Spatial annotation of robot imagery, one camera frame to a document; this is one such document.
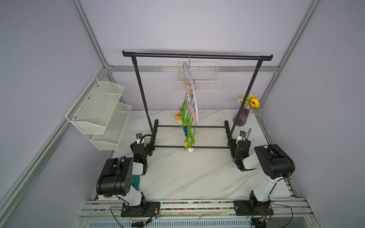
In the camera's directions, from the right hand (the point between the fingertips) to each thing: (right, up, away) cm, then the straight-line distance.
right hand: (239, 139), depth 98 cm
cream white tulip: (-41, +12, -5) cm, 43 cm away
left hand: (-66, -1, -4) cm, 66 cm away
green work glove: (-67, -23, -17) cm, 73 cm away
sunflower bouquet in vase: (+5, +24, -9) cm, 26 cm away
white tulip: (-35, -4, -16) cm, 38 cm away
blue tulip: (-38, +7, -12) cm, 40 cm away
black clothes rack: (-61, +4, +6) cm, 61 cm away
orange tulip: (-43, +16, -5) cm, 46 cm away
